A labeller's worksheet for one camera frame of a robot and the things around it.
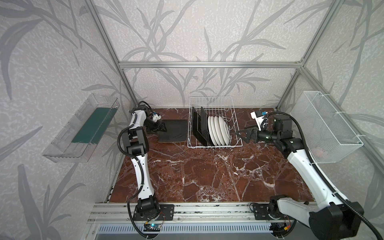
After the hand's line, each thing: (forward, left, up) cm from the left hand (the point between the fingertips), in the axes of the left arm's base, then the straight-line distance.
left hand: (161, 125), depth 104 cm
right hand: (-17, -48, +24) cm, 57 cm away
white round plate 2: (-8, -35, +13) cm, 38 cm away
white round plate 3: (-12, -38, +12) cm, 42 cm away
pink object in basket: (-29, -86, +18) cm, 93 cm away
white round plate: (-13, -34, +12) cm, 38 cm away
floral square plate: (-14, -26, +14) cm, 33 cm away
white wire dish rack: (+22, -39, -2) cm, 45 cm away
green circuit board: (-58, -5, -4) cm, 58 cm away
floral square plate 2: (-12, -30, +8) cm, 33 cm away
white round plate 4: (-13, -40, +12) cm, 44 cm away
